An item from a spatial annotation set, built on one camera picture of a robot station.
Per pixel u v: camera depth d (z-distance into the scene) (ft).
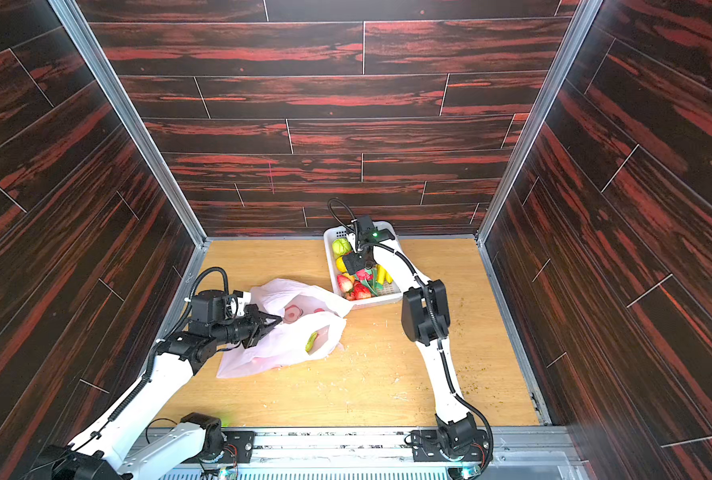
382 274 3.34
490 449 2.26
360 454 2.41
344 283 3.17
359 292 3.12
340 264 3.44
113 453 1.34
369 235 2.57
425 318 2.02
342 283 3.17
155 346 3.15
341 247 3.32
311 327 2.37
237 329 2.19
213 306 2.02
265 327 2.33
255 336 2.28
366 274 3.22
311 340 2.36
